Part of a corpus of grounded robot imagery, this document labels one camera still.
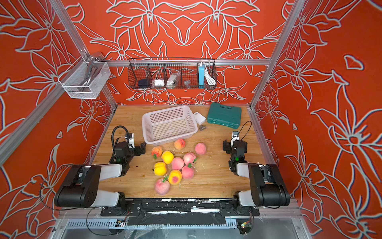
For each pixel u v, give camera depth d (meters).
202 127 1.04
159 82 0.87
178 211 0.73
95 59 0.85
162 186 0.74
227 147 0.84
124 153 0.71
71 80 0.76
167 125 1.07
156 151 0.88
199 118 1.10
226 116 1.08
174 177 0.77
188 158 0.84
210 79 0.90
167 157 0.87
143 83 0.97
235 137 0.78
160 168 0.81
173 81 0.92
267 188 0.43
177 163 0.82
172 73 0.99
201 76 0.87
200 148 0.89
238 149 0.69
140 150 0.87
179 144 0.92
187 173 0.79
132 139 0.82
